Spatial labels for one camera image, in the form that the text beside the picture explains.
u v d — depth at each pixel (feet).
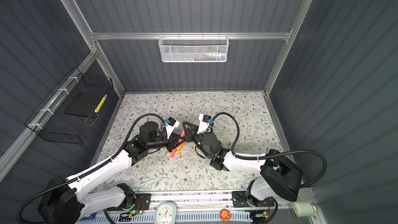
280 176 1.42
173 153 2.92
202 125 2.20
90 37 2.90
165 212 2.27
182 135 2.41
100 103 2.52
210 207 2.39
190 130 2.24
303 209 2.11
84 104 2.45
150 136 2.01
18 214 1.22
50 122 2.08
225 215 2.28
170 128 2.20
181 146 2.40
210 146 1.91
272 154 1.54
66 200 1.28
